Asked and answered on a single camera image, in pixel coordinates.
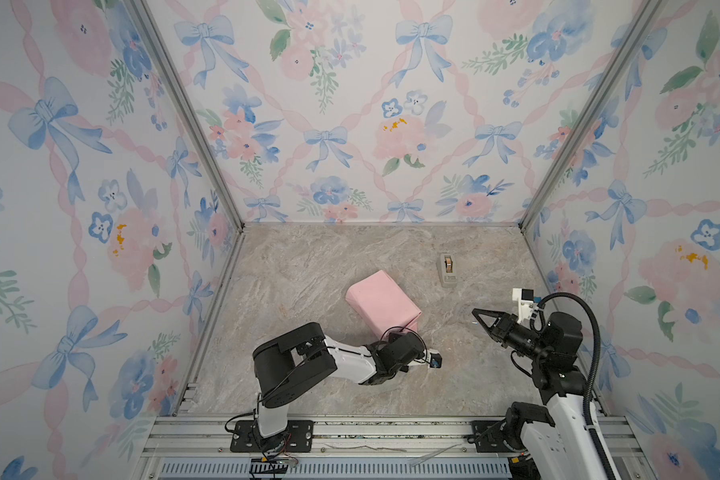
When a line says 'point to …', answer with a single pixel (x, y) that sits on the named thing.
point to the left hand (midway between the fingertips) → (408, 334)
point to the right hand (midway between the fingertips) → (473, 312)
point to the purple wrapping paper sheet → (383, 304)
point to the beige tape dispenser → (448, 269)
